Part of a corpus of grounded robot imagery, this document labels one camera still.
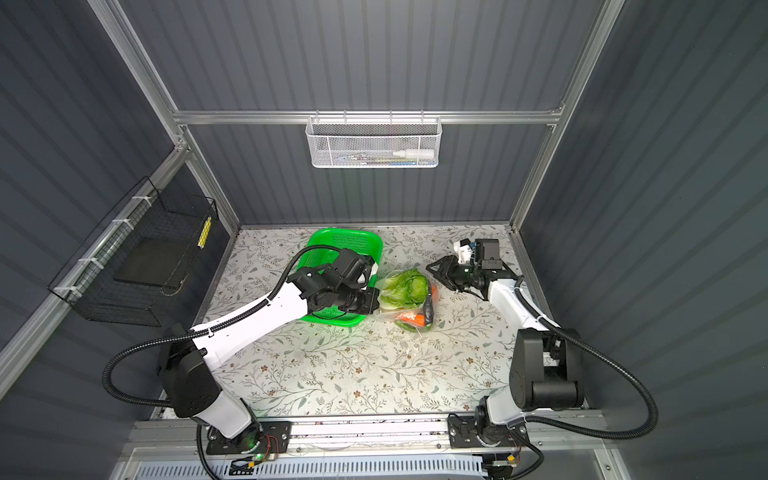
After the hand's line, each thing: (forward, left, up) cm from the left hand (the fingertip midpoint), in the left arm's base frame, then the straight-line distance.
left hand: (382, 305), depth 78 cm
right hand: (+10, -16, 0) cm, 19 cm away
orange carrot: (0, -9, -9) cm, 12 cm away
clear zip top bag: (-2, -1, -2) cm, 3 cm away
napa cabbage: (+3, -7, +2) cm, 8 cm away
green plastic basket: (+34, +5, -11) cm, 36 cm away
